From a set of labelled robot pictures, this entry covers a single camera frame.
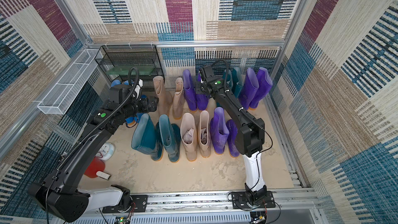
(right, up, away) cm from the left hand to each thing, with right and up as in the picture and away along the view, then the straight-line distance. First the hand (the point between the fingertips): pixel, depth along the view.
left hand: (150, 98), depth 74 cm
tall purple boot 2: (+60, +9, +14) cm, 62 cm away
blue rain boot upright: (-25, +10, +16) cm, 32 cm away
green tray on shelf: (-25, +19, +25) cm, 40 cm away
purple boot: (+18, +5, +12) cm, 22 cm away
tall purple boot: (+51, +8, +14) cm, 54 cm away
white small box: (-25, -38, +5) cm, 46 cm away
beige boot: (+12, 0, +12) cm, 17 cm away
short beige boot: (+18, -18, +3) cm, 26 cm away
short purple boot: (+25, 0, +25) cm, 35 cm away
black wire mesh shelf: (-23, +25, +32) cm, 47 cm away
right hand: (+25, +6, +16) cm, 30 cm away
